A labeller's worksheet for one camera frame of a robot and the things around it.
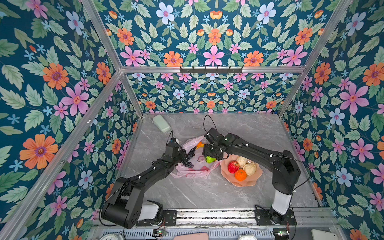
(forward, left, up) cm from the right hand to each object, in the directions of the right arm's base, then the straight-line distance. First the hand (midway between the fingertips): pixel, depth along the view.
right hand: (205, 152), depth 85 cm
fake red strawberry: (-6, -16, -5) cm, 17 cm away
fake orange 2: (+7, +3, -2) cm, 8 cm away
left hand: (+3, +10, -1) cm, 11 cm away
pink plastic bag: (-5, +3, -11) cm, 12 cm away
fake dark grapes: (+3, +10, -8) cm, 13 cm away
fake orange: (-11, -19, -6) cm, 23 cm away
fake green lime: (-6, -2, +2) cm, 6 cm away
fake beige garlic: (-8, -25, -4) cm, 27 cm away
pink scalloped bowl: (-13, -25, -9) cm, 30 cm away
